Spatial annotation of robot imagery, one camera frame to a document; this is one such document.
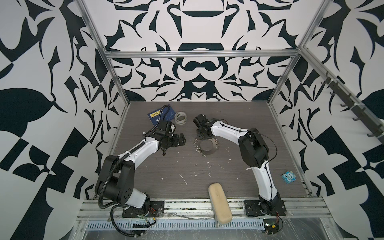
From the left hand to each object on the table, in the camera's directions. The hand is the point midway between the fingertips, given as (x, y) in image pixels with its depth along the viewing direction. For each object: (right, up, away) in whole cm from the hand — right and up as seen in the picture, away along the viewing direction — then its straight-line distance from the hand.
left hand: (180, 138), depth 89 cm
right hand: (+13, +1, +10) cm, 17 cm away
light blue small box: (+60, -20, -6) cm, 64 cm away
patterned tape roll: (-1, +12, +22) cm, 25 cm away
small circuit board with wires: (+44, -38, -18) cm, 61 cm away
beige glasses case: (+21, -30, -16) cm, 40 cm away
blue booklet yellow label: (-21, +13, +22) cm, 33 cm away
